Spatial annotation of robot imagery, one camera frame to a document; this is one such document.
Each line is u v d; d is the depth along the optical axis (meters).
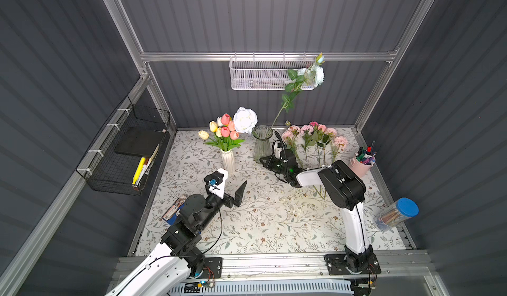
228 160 0.92
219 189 0.55
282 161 0.79
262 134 0.96
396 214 0.71
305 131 1.16
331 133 1.12
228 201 0.61
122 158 0.72
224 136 0.77
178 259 0.50
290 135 1.12
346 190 0.56
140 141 0.79
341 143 1.09
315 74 0.72
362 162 0.91
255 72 0.99
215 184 0.56
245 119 0.65
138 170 0.71
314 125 1.19
